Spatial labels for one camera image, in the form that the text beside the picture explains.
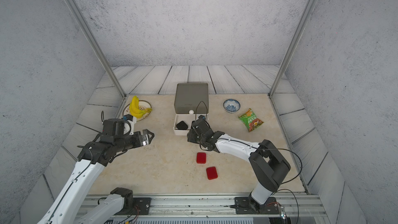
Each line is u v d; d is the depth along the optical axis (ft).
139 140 2.08
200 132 2.21
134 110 3.44
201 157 2.91
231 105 3.65
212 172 2.73
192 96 3.01
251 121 3.26
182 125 3.05
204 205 2.43
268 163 1.49
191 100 2.93
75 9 2.55
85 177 1.43
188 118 3.11
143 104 3.78
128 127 1.92
